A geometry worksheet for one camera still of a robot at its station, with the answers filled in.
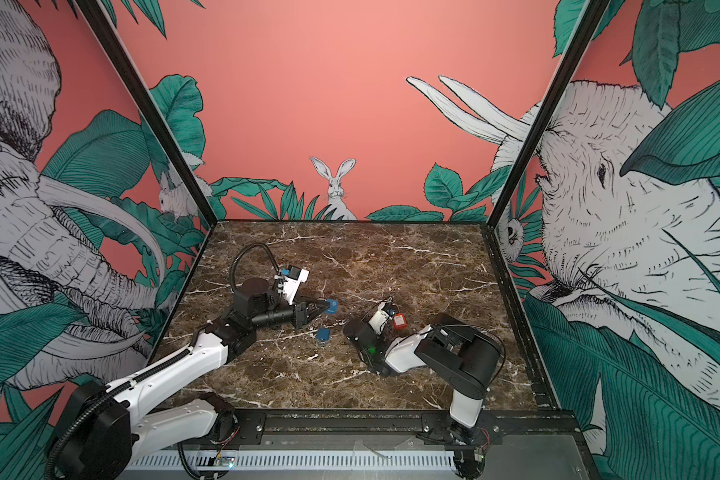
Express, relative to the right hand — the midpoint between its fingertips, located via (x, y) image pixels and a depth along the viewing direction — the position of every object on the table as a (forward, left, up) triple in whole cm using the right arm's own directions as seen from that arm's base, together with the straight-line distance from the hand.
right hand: (348, 317), depth 91 cm
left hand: (-5, +4, +17) cm, 18 cm away
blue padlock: (-4, +8, -3) cm, 9 cm away
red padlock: (0, -16, -3) cm, 16 cm away
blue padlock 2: (-5, +3, +15) cm, 16 cm away
